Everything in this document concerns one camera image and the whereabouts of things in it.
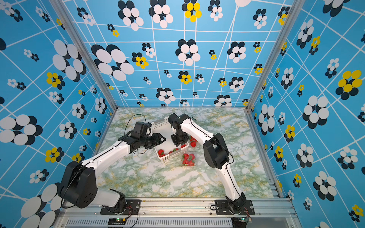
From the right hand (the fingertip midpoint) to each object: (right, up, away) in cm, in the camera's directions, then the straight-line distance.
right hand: (180, 143), depth 92 cm
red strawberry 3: (+6, -11, -6) cm, 14 cm away
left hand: (-9, +4, -6) cm, 12 cm away
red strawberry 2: (+8, -8, -3) cm, 11 cm away
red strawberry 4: (+9, -1, +3) cm, 9 cm away
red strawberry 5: (-12, -6, -2) cm, 14 cm away
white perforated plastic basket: (-7, -3, +1) cm, 8 cm away
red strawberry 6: (-6, -5, -1) cm, 8 cm away
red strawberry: (+4, -8, -3) cm, 9 cm away
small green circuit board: (-32, -37, -20) cm, 52 cm away
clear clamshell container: (+10, -3, +4) cm, 11 cm away
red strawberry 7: (+2, -1, -1) cm, 3 cm away
